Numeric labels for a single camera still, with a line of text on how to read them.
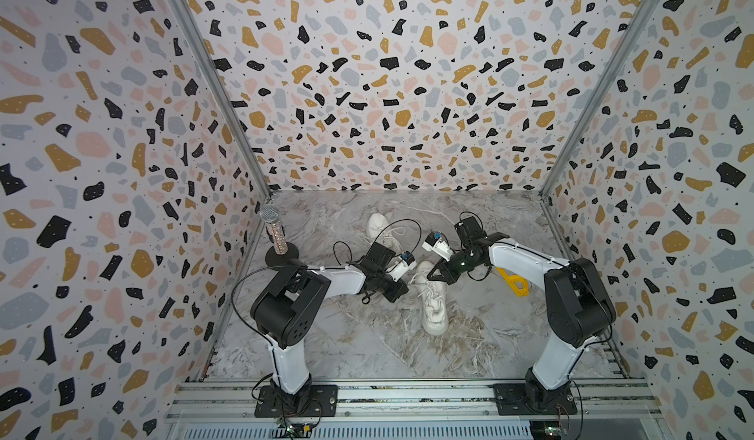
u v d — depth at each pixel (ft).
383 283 2.68
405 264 2.81
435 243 2.69
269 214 2.52
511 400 2.40
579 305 1.60
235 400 2.45
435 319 2.70
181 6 2.36
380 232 3.47
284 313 1.62
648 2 2.45
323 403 2.40
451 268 2.67
